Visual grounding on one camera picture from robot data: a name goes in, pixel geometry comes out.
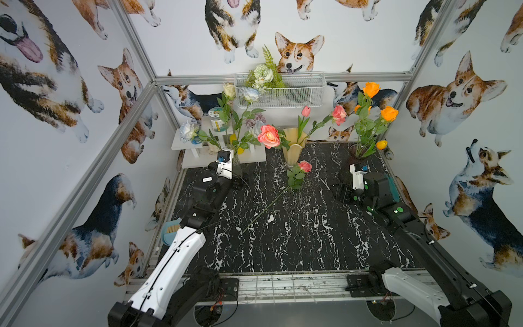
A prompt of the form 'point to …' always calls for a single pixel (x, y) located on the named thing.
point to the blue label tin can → (196, 140)
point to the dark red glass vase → (357, 152)
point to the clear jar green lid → (217, 125)
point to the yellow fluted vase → (292, 155)
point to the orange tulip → (381, 144)
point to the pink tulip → (305, 112)
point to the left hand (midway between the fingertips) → (235, 157)
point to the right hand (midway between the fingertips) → (342, 182)
